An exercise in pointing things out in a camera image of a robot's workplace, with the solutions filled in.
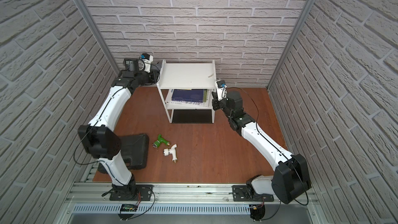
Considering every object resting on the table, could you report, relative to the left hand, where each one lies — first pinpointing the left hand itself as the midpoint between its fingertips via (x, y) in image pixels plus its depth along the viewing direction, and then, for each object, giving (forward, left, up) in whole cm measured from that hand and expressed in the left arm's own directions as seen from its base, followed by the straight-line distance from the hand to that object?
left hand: (155, 69), depth 83 cm
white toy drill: (-34, -9, -31) cm, 47 cm away
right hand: (-13, -33, -4) cm, 36 cm away
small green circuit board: (-60, +8, -35) cm, 70 cm away
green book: (-9, -28, -13) cm, 32 cm away
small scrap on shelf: (-6, -31, +1) cm, 31 cm away
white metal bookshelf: (-7, -18, +1) cm, 20 cm away
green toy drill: (-27, -2, -31) cm, 41 cm away
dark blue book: (-7, -20, -14) cm, 25 cm away
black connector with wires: (-63, -52, -32) cm, 88 cm away
